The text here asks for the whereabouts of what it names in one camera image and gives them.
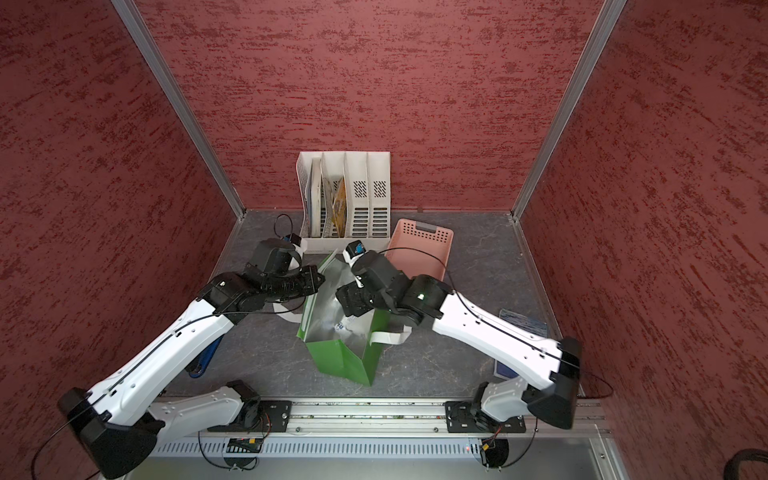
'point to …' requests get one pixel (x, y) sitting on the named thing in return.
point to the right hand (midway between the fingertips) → (352, 295)
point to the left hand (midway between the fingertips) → (322, 285)
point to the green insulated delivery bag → (353, 343)
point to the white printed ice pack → (341, 327)
